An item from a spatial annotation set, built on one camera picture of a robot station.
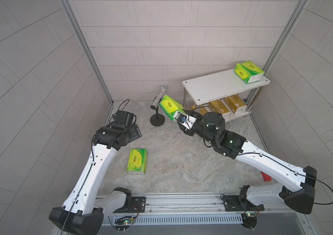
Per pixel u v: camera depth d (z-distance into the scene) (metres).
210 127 0.46
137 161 0.79
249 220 0.68
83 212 0.35
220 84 0.83
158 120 1.04
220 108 0.96
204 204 0.72
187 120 0.51
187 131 0.56
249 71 0.79
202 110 0.94
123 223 0.65
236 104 0.98
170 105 0.62
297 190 0.39
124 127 0.50
